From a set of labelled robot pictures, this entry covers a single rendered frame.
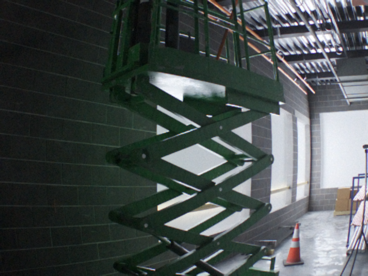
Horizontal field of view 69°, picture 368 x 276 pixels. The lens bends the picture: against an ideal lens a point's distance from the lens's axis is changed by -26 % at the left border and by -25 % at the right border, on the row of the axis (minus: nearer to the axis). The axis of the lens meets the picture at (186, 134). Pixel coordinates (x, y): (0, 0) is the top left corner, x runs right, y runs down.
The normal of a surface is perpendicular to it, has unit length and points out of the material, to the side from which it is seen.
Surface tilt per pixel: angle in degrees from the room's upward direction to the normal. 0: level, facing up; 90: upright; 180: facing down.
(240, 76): 90
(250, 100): 90
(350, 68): 90
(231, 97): 90
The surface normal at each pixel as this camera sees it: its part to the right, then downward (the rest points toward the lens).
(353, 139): -0.57, -0.09
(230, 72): 0.64, -0.08
